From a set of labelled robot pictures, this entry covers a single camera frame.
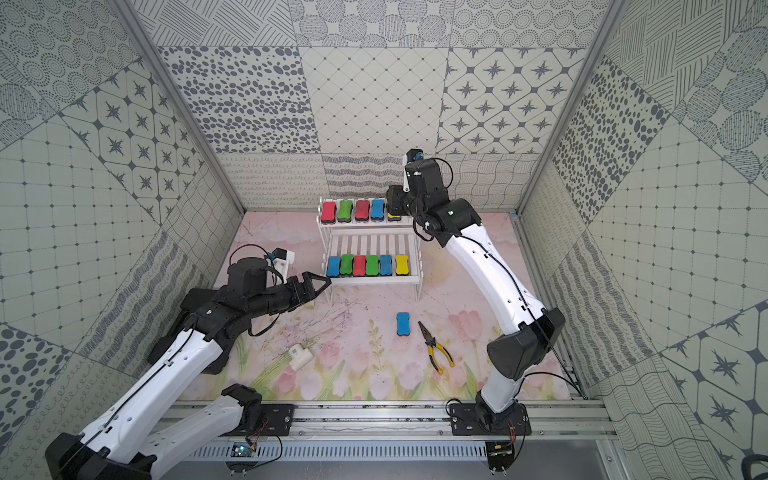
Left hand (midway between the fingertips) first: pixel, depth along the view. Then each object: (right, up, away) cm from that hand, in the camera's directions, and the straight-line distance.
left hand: (321, 279), depth 73 cm
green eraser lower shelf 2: (+12, +2, +15) cm, 19 cm away
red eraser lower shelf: (+8, +1, +13) cm, 16 cm away
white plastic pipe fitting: (-8, -23, +9) cm, 26 cm away
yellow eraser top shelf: (+18, +16, +7) cm, 25 cm away
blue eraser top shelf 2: (+21, -16, +18) cm, 32 cm away
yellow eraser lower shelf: (+21, +1, +16) cm, 26 cm away
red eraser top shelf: (0, +18, +9) cm, 20 cm away
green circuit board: (-19, -41, -1) cm, 46 cm away
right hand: (+19, +21, +2) cm, 28 cm away
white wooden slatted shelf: (+9, +8, +20) cm, 23 cm away
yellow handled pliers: (+29, -21, +14) cm, 38 cm away
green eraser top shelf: (+5, +18, +9) cm, 21 cm away
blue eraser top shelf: (+13, +18, +11) cm, 25 cm away
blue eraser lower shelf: (+16, +2, +15) cm, 22 cm away
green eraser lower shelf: (+4, +1, +13) cm, 14 cm away
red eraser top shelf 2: (+9, +18, +10) cm, 23 cm away
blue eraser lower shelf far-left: (0, +1, +14) cm, 14 cm away
